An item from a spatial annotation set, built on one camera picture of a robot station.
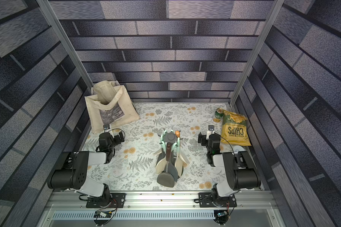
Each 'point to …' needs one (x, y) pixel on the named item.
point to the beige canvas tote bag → (109, 103)
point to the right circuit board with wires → (221, 218)
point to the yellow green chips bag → (234, 131)
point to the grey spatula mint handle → (161, 156)
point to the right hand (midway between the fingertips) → (208, 132)
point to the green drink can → (219, 113)
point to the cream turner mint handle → (183, 156)
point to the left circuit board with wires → (101, 218)
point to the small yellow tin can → (237, 148)
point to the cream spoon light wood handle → (178, 163)
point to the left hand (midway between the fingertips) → (115, 131)
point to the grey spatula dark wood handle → (171, 169)
